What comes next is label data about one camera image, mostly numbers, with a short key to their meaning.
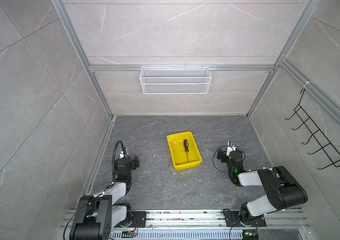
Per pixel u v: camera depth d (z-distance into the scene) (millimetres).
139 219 732
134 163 817
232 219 729
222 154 837
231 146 790
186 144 1006
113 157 644
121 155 772
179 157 961
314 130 695
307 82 700
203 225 729
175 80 1006
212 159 953
